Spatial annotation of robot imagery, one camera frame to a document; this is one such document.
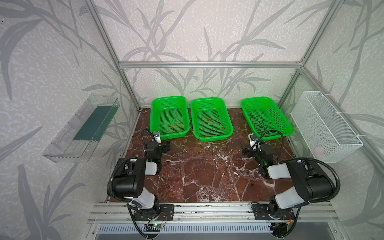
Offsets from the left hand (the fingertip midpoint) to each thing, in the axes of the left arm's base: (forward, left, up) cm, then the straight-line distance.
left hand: (161, 134), depth 94 cm
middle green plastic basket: (+18, -32, -8) cm, 38 cm away
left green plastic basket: (+23, -1, -9) cm, 24 cm away
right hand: (-1, -57, 0) cm, 57 cm away
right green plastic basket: (+24, -73, -8) cm, 78 cm away
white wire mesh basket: (-17, -80, +27) cm, 86 cm away
